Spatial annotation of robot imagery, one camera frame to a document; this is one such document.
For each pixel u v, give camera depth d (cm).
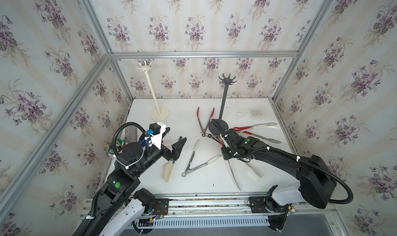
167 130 63
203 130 101
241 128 101
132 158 42
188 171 84
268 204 66
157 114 110
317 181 42
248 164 84
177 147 53
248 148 57
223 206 75
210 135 95
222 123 103
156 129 48
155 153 52
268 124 104
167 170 82
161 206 72
